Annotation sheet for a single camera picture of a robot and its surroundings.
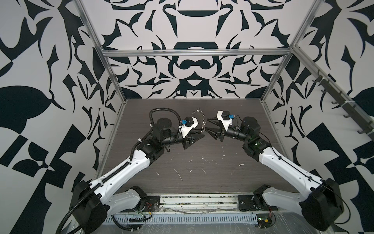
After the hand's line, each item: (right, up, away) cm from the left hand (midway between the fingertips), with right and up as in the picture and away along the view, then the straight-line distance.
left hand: (203, 129), depth 66 cm
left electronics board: (-32, -46, +7) cm, 56 cm away
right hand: (+2, +2, +2) cm, 4 cm away
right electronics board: (+30, -45, +6) cm, 54 cm away
